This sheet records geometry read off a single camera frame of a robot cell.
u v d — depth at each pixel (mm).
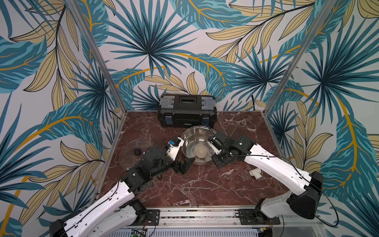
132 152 978
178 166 593
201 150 939
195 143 994
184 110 973
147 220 718
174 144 567
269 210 602
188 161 587
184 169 604
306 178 416
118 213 575
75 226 392
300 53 849
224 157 616
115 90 1042
